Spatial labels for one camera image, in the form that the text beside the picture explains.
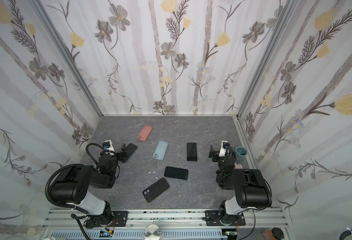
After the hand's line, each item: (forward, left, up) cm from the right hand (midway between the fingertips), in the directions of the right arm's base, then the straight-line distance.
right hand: (217, 143), depth 89 cm
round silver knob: (-45, +33, +4) cm, 56 cm away
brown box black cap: (-44, -19, +1) cm, 48 cm away
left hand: (0, +64, -3) cm, 64 cm away
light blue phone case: (+2, +36, -15) cm, 39 cm away
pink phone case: (+15, +49, -14) cm, 53 cm away
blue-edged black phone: (-15, +24, -13) cm, 31 cm away
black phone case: (-25, +36, -13) cm, 45 cm away
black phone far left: (+3, +57, -17) cm, 59 cm away
